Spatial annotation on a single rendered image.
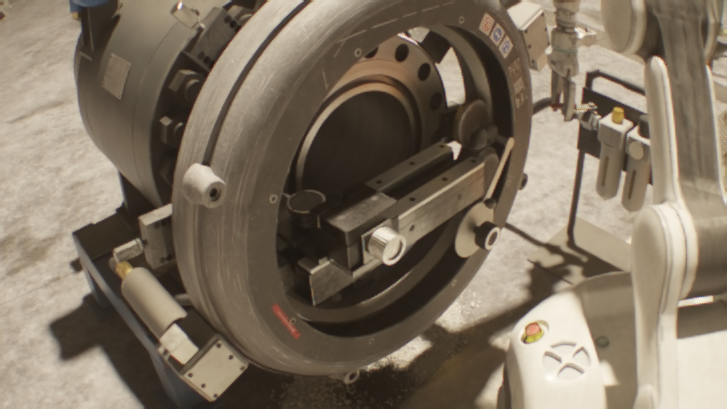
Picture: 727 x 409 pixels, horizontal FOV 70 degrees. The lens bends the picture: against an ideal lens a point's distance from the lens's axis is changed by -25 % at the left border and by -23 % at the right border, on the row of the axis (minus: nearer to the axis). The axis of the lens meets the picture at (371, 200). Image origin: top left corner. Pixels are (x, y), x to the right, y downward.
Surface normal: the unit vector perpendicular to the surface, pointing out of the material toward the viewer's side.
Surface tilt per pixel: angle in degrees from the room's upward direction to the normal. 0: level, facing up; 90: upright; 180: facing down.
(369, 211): 2
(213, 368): 90
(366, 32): 90
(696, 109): 55
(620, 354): 0
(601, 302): 69
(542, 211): 0
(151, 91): 61
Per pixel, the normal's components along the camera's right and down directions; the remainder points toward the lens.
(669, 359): 0.00, -0.37
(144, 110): -0.68, 0.05
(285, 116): 0.69, 0.38
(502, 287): -0.02, -0.84
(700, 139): 0.00, -0.03
